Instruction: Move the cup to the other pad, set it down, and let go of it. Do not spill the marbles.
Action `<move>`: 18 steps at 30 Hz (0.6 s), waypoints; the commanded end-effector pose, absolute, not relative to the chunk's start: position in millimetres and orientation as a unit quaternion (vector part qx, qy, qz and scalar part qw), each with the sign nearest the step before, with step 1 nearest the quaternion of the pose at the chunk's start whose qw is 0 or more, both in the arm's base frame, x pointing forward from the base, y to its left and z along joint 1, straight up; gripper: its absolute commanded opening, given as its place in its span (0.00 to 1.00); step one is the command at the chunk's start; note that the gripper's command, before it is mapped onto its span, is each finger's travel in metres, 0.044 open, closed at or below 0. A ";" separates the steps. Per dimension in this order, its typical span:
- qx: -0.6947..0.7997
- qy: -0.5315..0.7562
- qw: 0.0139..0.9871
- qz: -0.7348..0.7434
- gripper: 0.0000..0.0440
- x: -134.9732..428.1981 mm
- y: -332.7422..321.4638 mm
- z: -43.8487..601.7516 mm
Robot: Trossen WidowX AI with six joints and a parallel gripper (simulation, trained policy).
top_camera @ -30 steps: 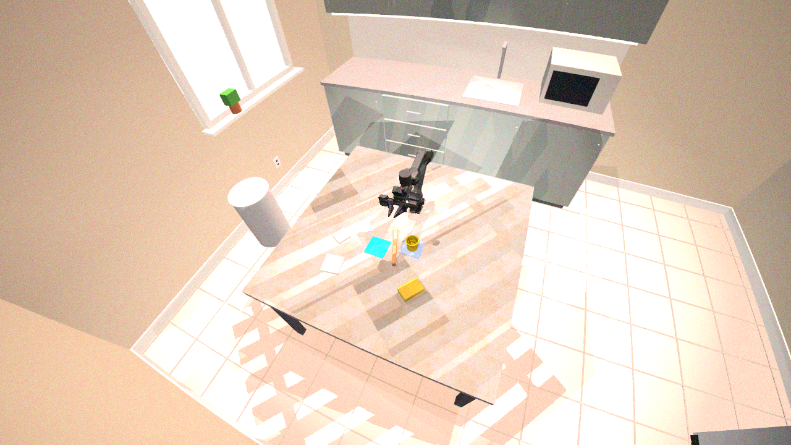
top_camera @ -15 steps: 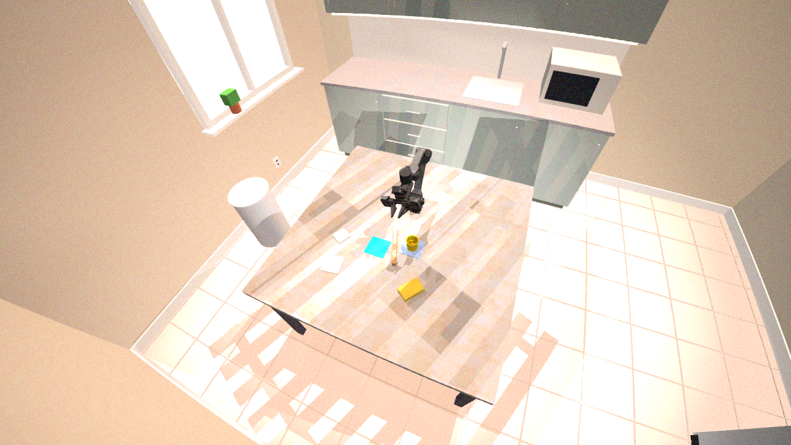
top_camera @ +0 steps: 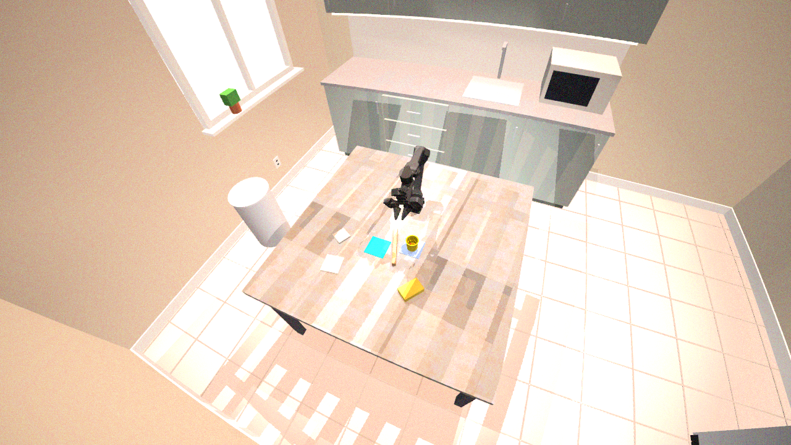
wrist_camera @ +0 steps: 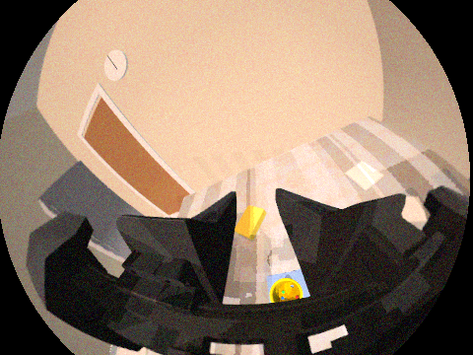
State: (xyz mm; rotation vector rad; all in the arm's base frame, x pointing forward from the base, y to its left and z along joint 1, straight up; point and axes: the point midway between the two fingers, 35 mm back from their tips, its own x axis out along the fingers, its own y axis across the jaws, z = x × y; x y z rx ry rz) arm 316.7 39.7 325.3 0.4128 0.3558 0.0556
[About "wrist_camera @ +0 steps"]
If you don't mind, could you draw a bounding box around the cream flat block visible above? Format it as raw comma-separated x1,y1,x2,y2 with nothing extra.
401,196,427,224

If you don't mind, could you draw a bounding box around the white flat pad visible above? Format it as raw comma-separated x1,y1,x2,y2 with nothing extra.
344,162,383,192

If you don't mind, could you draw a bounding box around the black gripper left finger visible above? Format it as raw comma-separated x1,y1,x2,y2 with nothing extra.
115,190,237,304

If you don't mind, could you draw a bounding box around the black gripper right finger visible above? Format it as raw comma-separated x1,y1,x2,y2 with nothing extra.
275,188,406,296

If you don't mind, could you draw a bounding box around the yellow block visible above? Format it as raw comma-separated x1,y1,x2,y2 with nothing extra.
236,206,267,240

